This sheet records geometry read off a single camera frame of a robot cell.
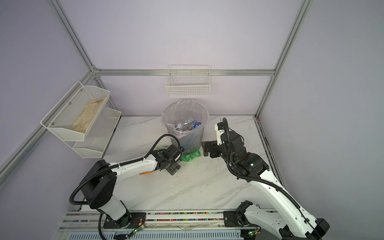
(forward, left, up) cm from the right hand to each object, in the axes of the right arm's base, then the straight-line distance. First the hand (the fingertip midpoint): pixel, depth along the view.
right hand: (209, 141), depth 68 cm
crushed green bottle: (+6, +11, -26) cm, 29 cm away
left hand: (+2, +23, -24) cm, 34 cm away
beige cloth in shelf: (+12, +66, +1) cm, 67 cm away
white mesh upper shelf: (+13, +70, +3) cm, 71 cm away
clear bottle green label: (-3, +23, -3) cm, 24 cm away
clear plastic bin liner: (+29, +15, -14) cm, 36 cm away
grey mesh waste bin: (+11, +9, -17) cm, 22 cm away
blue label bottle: (+23, +8, -16) cm, 29 cm away
